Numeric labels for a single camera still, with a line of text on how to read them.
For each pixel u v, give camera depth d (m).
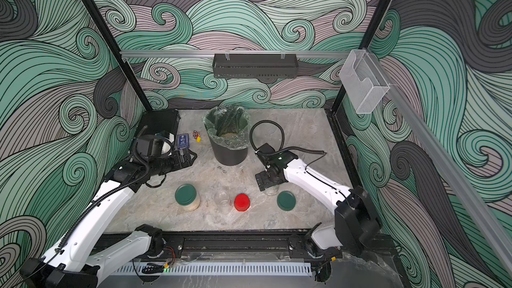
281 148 0.74
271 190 0.87
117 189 0.45
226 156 0.97
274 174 0.57
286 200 0.83
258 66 0.95
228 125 0.96
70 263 0.37
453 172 0.50
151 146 0.55
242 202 0.84
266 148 0.67
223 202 0.83
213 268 0.70
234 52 0.95
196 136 1.07
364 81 0.78
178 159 0.65
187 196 0.76
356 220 0.41
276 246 0.74
